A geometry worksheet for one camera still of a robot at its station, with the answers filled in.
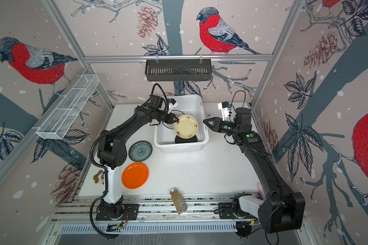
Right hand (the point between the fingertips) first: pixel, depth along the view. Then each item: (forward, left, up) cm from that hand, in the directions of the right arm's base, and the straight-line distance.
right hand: (203, 123), depth 73 cm
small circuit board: (-41, +42, -30) cm, 66 cm away
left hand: (+13, +15, -12) cm, 23 cm away
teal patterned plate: (-1, +40, -27) cm, 48 cm away
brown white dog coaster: (-20, +57, -25) cm, 65 cm away
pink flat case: (-22, -31, -29) cm, 48 cm away
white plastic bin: (+13, +26, -28) cm, 40 cm away
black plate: (+6, +15, -26) cm, 30 cm away
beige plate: (+10, +9, -17) cm, 22 cm away
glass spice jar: (-29, +11, -25) cm, 40 cm away
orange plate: (-17, +38, -26) cm, 49 cm away
